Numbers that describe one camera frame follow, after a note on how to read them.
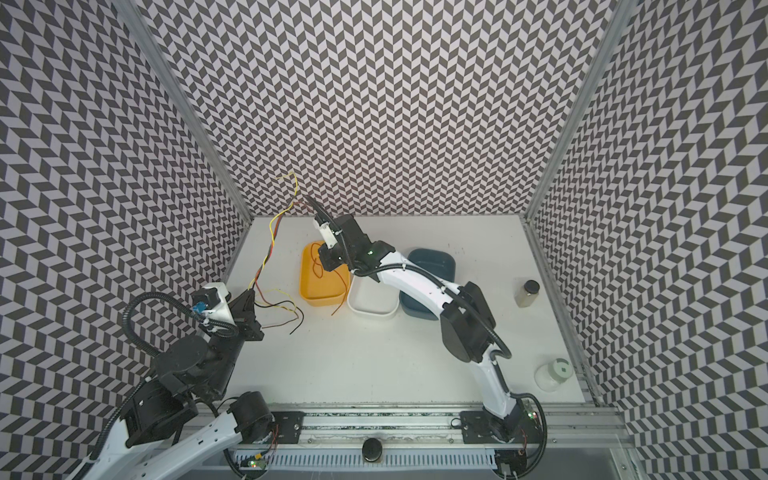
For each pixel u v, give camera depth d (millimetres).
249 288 609
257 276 608
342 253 628
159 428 429
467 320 510
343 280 903
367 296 963
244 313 558
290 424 726
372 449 627
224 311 513
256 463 663
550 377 740
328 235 738
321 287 955
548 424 699
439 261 990
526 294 887
